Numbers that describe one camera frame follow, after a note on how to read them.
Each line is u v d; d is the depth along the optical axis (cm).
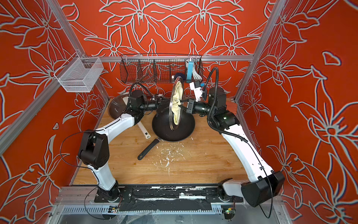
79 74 92
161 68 99
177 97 60
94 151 48
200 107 56
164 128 99
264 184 37
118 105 121
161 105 71
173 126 68
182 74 97
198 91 59
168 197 73
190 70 88
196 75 92
